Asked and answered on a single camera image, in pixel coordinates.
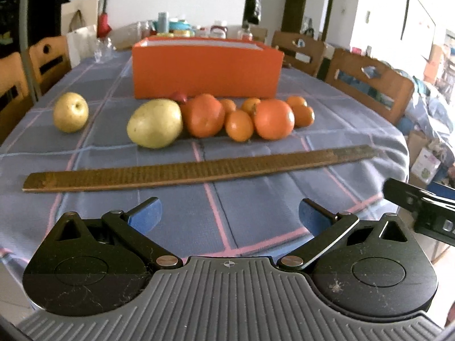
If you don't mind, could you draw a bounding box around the white cardboard box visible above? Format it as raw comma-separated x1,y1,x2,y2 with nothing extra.
411,148,441,185

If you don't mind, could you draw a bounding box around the wooden chair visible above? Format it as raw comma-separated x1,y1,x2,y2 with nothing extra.
0,52,33,143
325,49,414,125
272,31,325,77
28,36,71,95

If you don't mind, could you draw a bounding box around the wooden chair near left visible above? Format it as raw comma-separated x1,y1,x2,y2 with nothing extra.
0,52,33,143

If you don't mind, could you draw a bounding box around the small yellow apple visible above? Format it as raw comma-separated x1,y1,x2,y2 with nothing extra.
53,92,90,133

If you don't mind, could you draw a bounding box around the large orange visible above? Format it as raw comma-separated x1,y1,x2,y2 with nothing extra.
253,99,295,141
181,94,225,139

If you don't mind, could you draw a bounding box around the small tangerine back right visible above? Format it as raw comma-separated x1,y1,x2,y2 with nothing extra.
286,95,308,108

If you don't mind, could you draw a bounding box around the long brown wooden ruler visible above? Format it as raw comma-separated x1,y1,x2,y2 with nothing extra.
22,145,377,192

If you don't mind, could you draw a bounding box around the dark red fruit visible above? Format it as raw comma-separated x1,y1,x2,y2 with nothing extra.
170,91,187,104

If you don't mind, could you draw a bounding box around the wooden chair far left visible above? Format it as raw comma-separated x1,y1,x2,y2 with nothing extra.
28,36,71,95

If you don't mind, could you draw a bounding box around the blue plaid tablecloth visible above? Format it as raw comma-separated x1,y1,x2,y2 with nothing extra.
1,52,410,265

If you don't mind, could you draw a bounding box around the wooden chair far right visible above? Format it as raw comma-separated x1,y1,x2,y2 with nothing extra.
272,31,325,77

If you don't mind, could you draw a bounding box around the small tangerine front centre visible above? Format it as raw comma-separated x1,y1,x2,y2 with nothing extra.
224,110,255,142

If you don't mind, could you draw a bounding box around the large orange right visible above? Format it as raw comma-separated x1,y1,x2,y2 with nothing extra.
253,99,295,141

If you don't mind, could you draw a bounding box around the wooden chair near right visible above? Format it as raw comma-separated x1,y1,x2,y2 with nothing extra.
325,49,414,125

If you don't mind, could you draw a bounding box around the small tangerine behind left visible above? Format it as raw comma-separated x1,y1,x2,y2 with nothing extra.
220,99,237,115

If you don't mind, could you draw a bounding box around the white paper bag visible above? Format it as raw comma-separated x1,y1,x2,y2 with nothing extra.
61,0,99,68

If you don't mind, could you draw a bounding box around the grey curved pole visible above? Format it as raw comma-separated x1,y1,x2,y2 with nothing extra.
18,0,41,104

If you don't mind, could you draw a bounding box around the small tangerine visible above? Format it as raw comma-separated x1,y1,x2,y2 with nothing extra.
286,95,308,108
220,99,237,115
291,105,315,128
241,98,261,115
224,110,255,142

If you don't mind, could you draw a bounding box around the large yellow-green pear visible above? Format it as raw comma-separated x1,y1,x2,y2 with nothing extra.
127,99,183,149

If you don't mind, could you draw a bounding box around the large orange left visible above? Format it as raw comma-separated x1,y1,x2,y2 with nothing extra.
181,94,225,139

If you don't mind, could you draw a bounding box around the small tangerine far right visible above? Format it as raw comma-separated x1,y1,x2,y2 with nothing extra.
291,105,315,128

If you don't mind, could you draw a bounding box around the orange rectangular box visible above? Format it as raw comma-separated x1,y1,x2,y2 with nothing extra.
132,36,284,99

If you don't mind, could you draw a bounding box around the small tangerine behind centre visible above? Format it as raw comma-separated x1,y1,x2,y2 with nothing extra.
241,98,261,115

